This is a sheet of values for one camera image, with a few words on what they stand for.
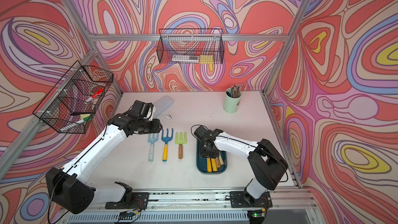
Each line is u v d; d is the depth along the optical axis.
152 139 0.95
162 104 1.10
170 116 1.04
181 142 0.94
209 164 0.82
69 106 0.75
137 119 0.59
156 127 0.71
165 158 0.86
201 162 0.85
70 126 0.72
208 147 0.62
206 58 0.91
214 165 0.82
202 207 0.73
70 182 0.38
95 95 0.77
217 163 0.83
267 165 0.44
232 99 1.00
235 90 0.98
